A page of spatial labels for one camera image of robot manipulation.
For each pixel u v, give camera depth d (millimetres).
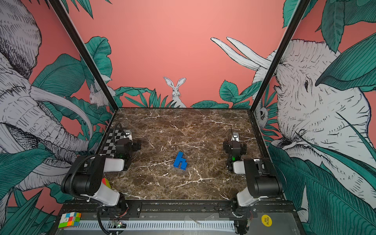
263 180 454
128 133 818
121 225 702
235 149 718
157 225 701
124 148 719
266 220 716
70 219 670
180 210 757
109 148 932
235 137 816
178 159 910
